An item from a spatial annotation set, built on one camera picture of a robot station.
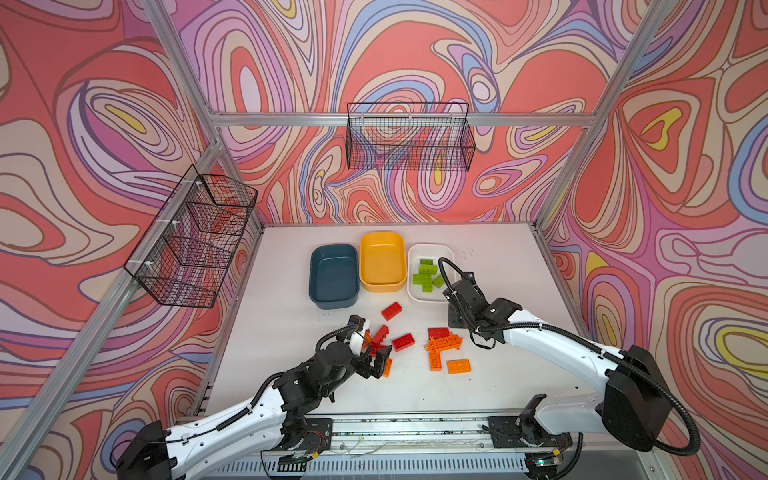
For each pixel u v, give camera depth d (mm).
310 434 732
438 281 1015
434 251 1056
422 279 1008
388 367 842
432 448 732
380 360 684
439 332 899
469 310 626
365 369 679
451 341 870
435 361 849
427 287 965
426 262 1064
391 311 937
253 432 510
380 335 885
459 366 833
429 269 1042
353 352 675
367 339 888
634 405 395
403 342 883
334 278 1042
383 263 1081
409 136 960
